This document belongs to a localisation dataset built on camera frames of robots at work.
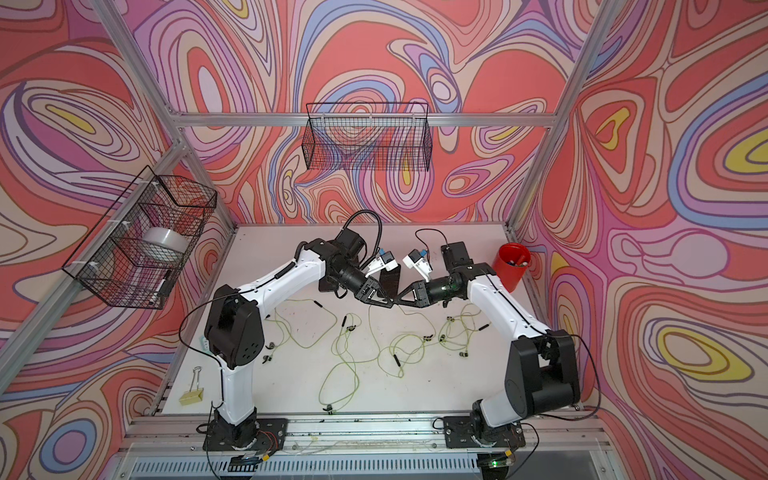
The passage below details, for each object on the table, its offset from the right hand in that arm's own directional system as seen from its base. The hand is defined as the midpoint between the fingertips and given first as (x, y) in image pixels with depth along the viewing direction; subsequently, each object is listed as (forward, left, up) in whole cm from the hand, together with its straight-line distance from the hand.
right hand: (400, 308), depth 77 cm
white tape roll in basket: (+14, +57, +16) cm, 61 cm away
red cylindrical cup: (+20, -38, -9) cm, 44 cm away
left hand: (0, +2, +1) cm, 2 cm away
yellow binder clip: (-15, +57, -17) cm, 61 cm away
